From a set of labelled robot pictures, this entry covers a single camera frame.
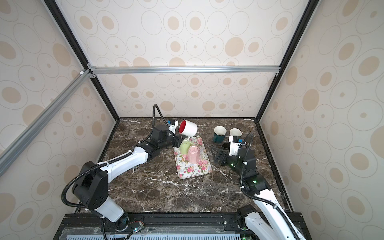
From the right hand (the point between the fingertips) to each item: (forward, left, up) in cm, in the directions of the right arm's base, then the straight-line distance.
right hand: (222, 149), depth 73 cm
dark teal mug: (+23, -1, -15) cm, 28 cm away
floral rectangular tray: (0, +20, -24) cm, 31 cm away
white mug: (+11, +18, +2) cm, 21 cm away
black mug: (+14, -5, -17) cm, 22 cm away
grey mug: (+25, -12, -16) cm, 32 cm away
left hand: (+10, +18, -3) cm, 21 cm away
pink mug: (+5, +15, -15) cm, 22 cm away
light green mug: (+9, +21, -13) cm, 27 cm away
